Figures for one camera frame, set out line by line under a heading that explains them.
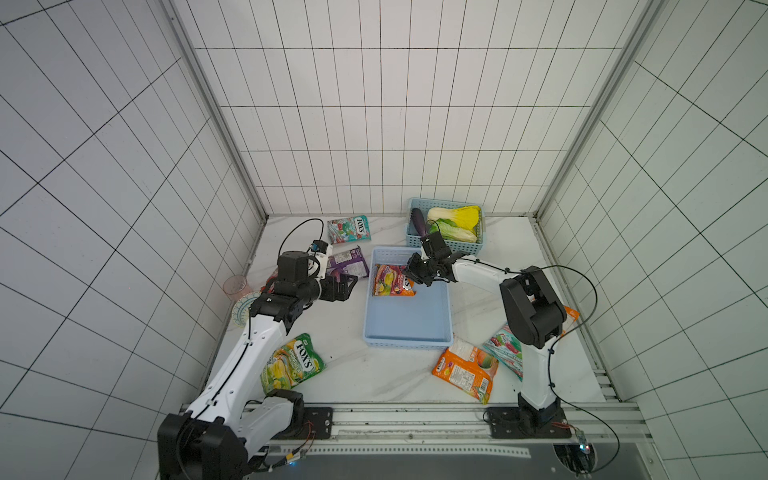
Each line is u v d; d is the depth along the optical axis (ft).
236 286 3.20
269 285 1.96
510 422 2.34
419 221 3.71
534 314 1.73
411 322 3.09
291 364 2.67
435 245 2.60
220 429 1.27
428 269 2.81
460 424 2.44
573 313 3.03
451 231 3.47
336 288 2.28
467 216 3.52
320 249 2.27
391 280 3.20
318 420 2.39
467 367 2.62
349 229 3.69
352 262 3.39
